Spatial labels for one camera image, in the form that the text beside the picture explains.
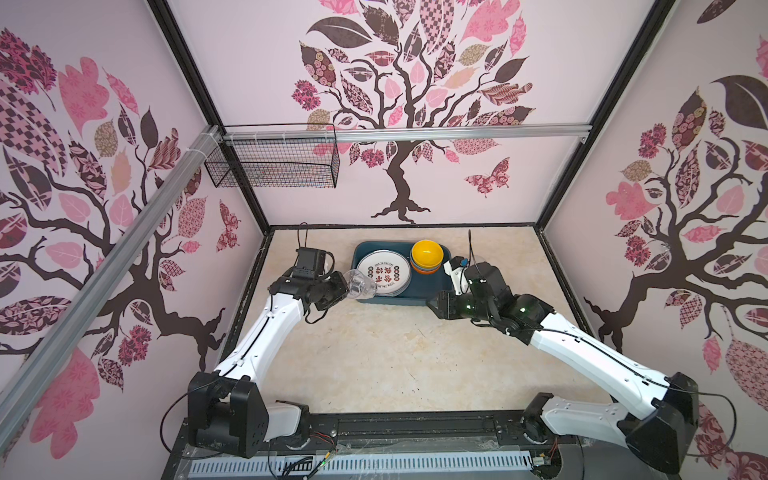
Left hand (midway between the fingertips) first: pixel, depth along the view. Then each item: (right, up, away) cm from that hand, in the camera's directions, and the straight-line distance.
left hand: (350, 293), depth 82 cm
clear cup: (+2, +1, +7) cm, 7 cm away
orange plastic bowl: (+24, +5, +19) cm, 31 cm away
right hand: (+22, 0, -8) cm, 23 cm away
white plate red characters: (+11, +6, +21) cm, 25 cm away
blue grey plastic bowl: (+24, +6, +17) cm, 30 cm away
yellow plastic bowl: (+24, +11, +20) cm, 34 cm away
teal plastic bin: (+21, -1, +18) cm, 28 cm away
